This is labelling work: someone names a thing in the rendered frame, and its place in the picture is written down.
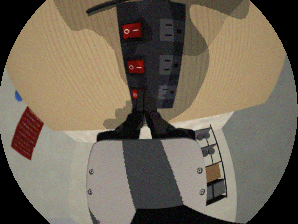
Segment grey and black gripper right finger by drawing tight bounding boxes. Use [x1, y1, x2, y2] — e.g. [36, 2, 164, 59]
[145, 89, 195, 139]

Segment black power strip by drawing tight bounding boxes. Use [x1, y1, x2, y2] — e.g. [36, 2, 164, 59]
[86, 0, 186, 109]

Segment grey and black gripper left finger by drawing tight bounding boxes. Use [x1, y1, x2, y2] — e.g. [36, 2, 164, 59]
[96, 89, 145, 142]

